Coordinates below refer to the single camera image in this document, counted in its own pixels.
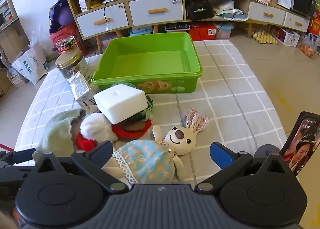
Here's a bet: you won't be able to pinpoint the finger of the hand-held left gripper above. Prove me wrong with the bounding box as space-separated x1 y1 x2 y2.
0 148 37 169

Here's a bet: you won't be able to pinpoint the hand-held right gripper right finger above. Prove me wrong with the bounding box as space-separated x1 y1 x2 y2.
195 141 292 192

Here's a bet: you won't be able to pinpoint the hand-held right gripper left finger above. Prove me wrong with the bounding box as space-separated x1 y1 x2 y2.
32 140 127 193

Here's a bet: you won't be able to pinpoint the red white plush toy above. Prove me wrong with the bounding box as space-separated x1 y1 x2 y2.
75 113 153 151

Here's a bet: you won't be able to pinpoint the pale green cloth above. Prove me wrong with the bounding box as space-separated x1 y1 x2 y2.
32 109 87 162

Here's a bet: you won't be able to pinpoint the rabbit plush doll checkered dress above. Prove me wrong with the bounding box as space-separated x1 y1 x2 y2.
101 108 212 186

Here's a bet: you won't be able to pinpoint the white foam block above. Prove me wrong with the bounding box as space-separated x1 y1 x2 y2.
93 84 147 124

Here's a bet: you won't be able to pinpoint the green plastic bin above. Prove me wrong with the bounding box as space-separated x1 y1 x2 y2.
91 32 203 95

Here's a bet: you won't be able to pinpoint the grey phone stand base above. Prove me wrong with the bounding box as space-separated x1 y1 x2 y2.
254 144 282 162

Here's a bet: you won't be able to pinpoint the white silver carton box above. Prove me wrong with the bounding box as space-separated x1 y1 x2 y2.
68 71 99 115

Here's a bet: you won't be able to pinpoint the green striped plush ball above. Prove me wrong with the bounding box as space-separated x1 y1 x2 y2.
127 94 155 121

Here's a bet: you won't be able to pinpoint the black smartphone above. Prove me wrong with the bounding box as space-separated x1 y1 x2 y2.
279 111 320 177

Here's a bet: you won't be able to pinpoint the glass jar gold lid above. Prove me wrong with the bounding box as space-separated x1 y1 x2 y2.
55 48 92 83

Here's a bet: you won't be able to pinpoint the white paper bag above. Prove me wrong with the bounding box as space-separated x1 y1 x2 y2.
11 42 50 85

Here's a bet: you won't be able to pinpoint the tin can red label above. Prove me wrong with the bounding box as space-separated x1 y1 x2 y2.
57 35 80 56

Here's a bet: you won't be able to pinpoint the red printed bucket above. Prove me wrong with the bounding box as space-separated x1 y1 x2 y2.
49 25 85 56

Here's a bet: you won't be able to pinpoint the wooden bookshelf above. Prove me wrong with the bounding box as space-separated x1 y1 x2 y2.
0 0 30 62

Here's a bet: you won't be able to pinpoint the clear storage box pink contents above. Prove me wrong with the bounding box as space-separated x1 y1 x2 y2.
215 22 235 40

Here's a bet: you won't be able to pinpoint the red cardboard box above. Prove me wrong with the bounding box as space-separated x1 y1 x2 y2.
188 22 217 42

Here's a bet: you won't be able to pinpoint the clear storage box blue lid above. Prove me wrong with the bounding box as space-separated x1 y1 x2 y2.
128 26 153 38

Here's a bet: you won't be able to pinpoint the yellow egg tray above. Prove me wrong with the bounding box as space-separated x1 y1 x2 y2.
252 27 278 45

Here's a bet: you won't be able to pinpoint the clear storage box dark contents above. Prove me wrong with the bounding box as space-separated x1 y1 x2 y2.
165 21 192 33

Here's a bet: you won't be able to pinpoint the dark purple bag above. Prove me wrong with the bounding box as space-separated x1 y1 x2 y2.
48 0 69 34

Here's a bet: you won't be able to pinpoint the plastic bag of oranges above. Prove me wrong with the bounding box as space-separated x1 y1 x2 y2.
299 33 317 59

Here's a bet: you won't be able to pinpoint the purple ball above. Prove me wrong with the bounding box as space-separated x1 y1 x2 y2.
54 4 75 27

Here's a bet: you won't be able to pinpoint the pile of papers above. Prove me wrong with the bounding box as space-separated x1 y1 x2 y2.
214 0 250 22

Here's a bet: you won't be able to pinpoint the small white carton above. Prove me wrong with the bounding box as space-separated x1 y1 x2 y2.
78 0 92 13

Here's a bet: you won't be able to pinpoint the black bag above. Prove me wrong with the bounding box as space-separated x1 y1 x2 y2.
186 0 215 21

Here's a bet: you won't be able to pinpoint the red paper bag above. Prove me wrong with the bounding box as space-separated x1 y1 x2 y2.
308 9 320 35

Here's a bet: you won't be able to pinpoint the black toaster oven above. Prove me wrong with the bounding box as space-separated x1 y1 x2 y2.
290 0 317 18

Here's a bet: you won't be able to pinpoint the white drawer wooden handle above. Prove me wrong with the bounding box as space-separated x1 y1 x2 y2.
128 0 185 28
283 12 311 34
247 1 286 26
76 2 130 40

